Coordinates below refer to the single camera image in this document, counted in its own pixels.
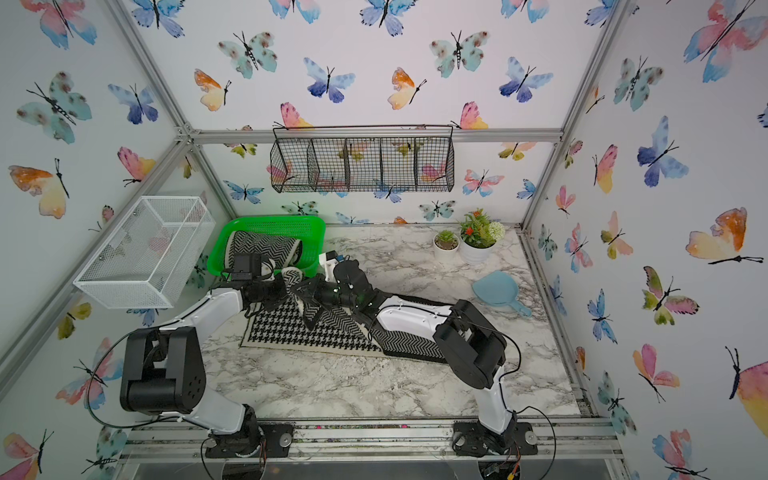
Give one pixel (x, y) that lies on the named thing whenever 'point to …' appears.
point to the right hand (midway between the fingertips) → (287, 289)
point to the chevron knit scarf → (285, 253)
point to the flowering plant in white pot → (478, 235)
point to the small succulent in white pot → (445, 245)
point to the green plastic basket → (310, 230)
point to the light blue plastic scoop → (498, 287)
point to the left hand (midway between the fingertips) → (301, 283)
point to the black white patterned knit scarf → (284, 325)
